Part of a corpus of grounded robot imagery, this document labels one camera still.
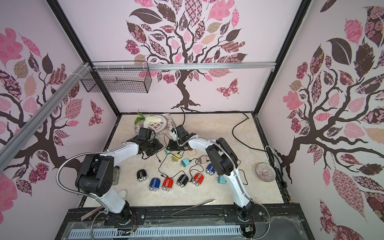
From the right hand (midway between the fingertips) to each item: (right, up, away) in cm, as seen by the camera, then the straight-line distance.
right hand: (168, 147), depth 96 cm
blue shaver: (-5, -19, -14) cm, 24 cm away
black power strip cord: (+7, +29, +22) cm, 37 cm away
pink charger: (+22, -7, -4) cm, 24 cm away
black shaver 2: (+10, -17, -13) cm, 24 cm away
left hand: (-4, -1, -1) cm, 4 cm away
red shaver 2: (+19, -17, -13) cm, 28 cm away
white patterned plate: (-10, +13, +14) cm, 22 cm away
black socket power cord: (+49, +3, +6) cm, 49 cm away
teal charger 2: (+33, -17, -13) cm, 39 cm away
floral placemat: (-2, +14, +17) cm, 23 cm away
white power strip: (+16, -3, -1) cm, 16 cm away
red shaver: (+2, -19, -14) cm, 24 cm away
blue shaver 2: (+27, -12, -9) cm, 31 cm away
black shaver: (-14, -15, -11) cm, 23 cm away
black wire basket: (-32, +44, -1) cm, 54 cm away
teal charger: (+12, -9, -6) cm, 16 cm away
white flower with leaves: (-18, +20, +17) cm, 32 cm away
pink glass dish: (+60, -14, -8) cm, 62 cm away
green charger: (0, -3, -2) cm, 3 cm away
